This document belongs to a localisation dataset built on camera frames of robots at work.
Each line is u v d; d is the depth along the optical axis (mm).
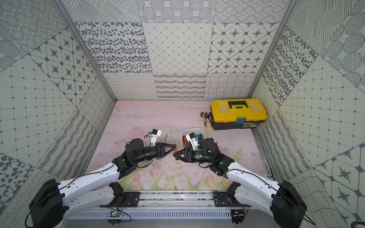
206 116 1082
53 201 399
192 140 695
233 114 904
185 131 953
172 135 1001
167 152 673
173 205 732
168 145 686
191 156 638
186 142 936
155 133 700
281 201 400
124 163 590
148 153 640
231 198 644
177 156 688
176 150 700
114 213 716
